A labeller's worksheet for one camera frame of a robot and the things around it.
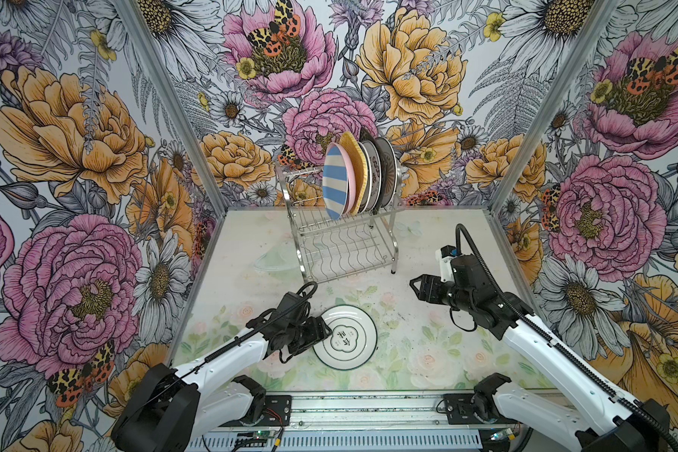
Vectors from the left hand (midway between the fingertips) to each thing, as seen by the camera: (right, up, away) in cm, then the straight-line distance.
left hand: (321, 345), depth 84 cm
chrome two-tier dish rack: (+1, +28, +19) cm, 33 cm away
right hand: (+27, +16, -6) cm, 33 cm away
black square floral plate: (+16, +68, +16) cm, 71 cm away
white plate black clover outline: (+9, 0, +2) cm, 9 cm away
